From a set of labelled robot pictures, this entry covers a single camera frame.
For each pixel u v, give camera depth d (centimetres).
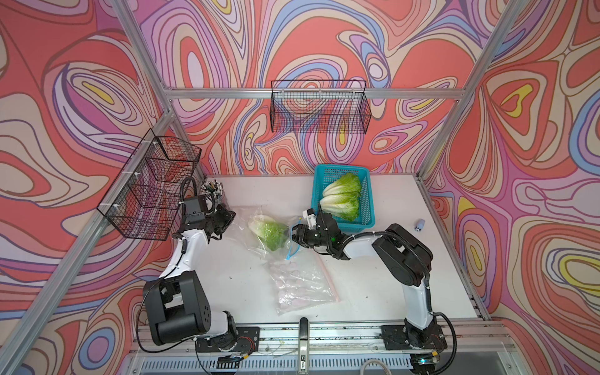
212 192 91
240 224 88
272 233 89
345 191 104
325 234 75
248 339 73
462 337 75
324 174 112
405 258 53
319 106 96
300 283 84
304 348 69
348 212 99
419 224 99
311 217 88
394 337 74
